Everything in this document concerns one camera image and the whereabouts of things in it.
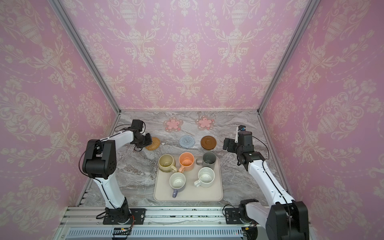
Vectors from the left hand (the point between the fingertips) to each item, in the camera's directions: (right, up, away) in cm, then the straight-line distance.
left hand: (151, 142), depth 100 cm
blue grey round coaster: (+24, 0, +2) cm, 24 cm away
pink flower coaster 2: (+37, +13, +13) cm, 41 cm away
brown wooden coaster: (+39, -1, +2) cm, 39 cm away
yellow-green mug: (+12, -12, -9) cm, 19 cm away
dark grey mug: (+38, -9, -13) cm, 41 cm away
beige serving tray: (+12, -24, -20) cm, 34 cm away
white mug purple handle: (+20, -21, -15) cm, 32 cm away
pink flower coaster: (+13, +12, +12) cm, 21 cm away
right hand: (+51, +2, -15) cm, 54 cm away
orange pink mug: (+25, -10, -8) cm, 28 cm away
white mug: (+36, -18, -15) cm, 43 cm away
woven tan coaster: (+2, -2, +1) cm, 3 cm away
